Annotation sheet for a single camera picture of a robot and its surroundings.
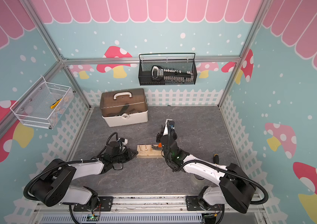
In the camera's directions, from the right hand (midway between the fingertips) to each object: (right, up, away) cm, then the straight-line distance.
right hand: (162, 126), depth 79 cm
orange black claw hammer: (-2, -13, +7) cm, 15 cm away
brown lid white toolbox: (-26, +12, +15) cm, 33 cm away
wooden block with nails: (-10, -17, +11) cm, 22 cm away
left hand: (-16, -19, +10) cm, 27 cm away
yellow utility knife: (-59, +12, -4) cm, 60 cm away
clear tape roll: (+21, -30, 0) cm, 36 cm away
